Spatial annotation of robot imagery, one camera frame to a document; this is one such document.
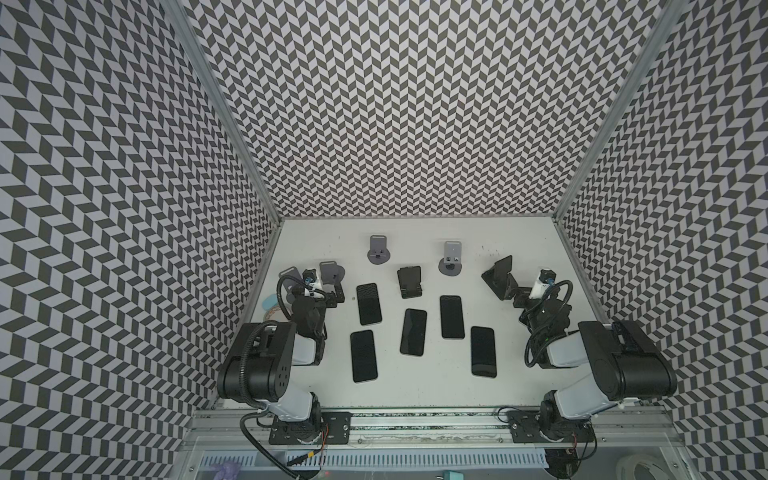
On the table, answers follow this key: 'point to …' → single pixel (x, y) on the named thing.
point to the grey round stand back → (378, 253)
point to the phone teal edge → (368, 304)
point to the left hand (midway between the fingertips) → (324, 275)
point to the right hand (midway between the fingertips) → (523, 281)
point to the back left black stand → (332, 274)
